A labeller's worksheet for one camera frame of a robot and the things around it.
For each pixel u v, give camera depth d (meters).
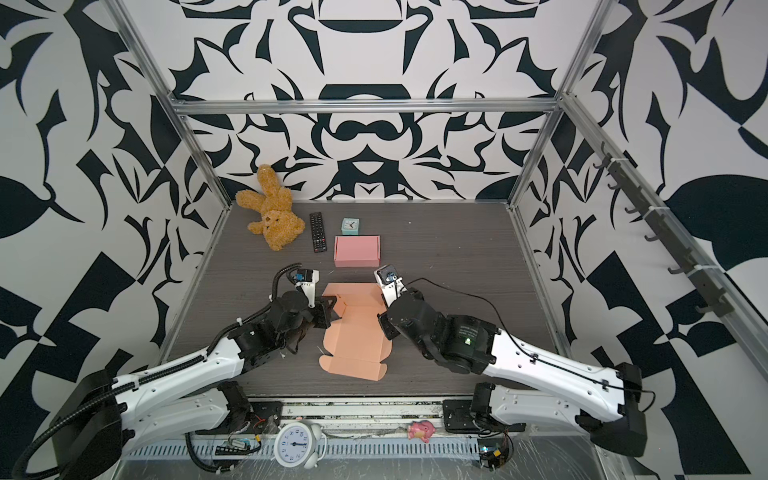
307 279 0.70
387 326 0.58
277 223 1.02
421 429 0.70
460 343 0.47
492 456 0.71
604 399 0.41
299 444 0.69
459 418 0.74
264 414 0.75
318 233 1.08
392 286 0.56
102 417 0.40
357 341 0.80
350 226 1.11
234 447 0.68
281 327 0.60
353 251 1.02
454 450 0.71
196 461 0.69
